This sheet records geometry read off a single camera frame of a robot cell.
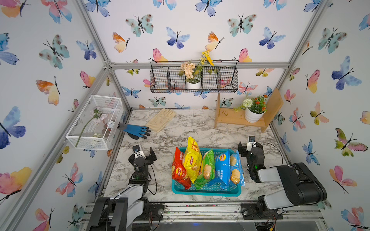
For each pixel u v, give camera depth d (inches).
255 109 38.4
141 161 26.4
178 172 27.4
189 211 29.7
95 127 28.6
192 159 26.3
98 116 29.5
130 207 21.6
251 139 30.8
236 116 41.9
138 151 28.7
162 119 44.9
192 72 32.6
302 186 17.4
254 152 27.8
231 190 31.7
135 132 41.2
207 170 27.7
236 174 27.2
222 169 26.9
